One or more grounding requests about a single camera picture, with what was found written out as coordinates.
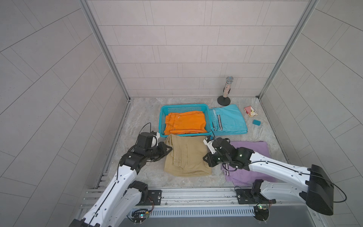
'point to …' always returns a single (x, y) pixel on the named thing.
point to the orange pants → (184, 122)
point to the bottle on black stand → (224, 100)
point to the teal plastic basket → (165, 109)
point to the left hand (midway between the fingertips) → (174, 147)
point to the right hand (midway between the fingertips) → (203, 160)
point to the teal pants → (228, 119)
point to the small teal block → (256, 122)
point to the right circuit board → (261, 213)
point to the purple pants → (243, 177)
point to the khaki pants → (184, 156)
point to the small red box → (250, 111)
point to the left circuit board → (138, 215)
